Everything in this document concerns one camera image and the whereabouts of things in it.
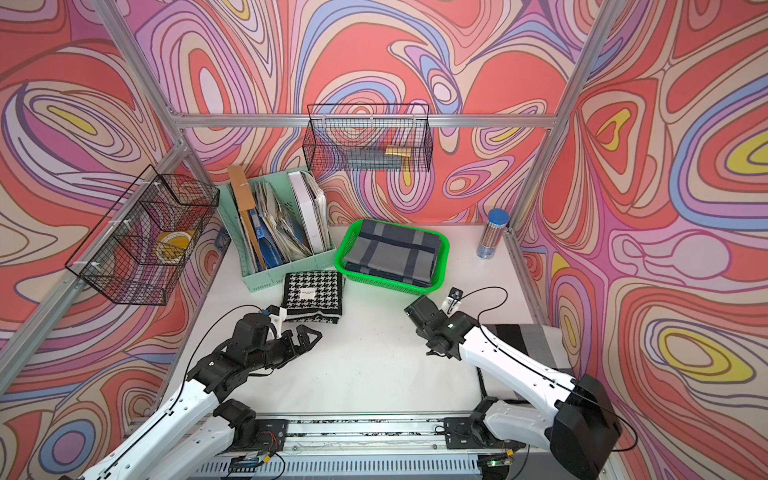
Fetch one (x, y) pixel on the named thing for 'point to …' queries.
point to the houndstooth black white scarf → (313, 296)
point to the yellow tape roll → (170, 246)
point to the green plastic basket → (343, 248)
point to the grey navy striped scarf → (395, 250)
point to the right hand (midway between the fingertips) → (437, 333)
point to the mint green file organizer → (253, 279)
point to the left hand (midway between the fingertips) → (315, 342)
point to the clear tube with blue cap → (491, 234)
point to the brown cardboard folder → (244, 196)
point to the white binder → (313, 207)
